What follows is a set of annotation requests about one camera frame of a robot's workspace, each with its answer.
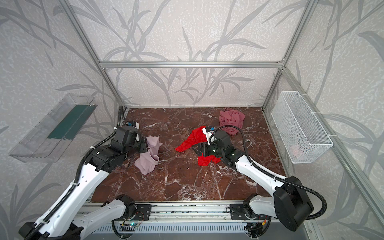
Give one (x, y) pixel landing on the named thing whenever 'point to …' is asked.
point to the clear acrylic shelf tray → (47, 142)
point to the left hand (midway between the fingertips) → (148, 137)
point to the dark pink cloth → (228, 116)
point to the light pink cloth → (148, 160)
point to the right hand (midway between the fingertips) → (197, 141)
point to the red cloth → (196, 136)
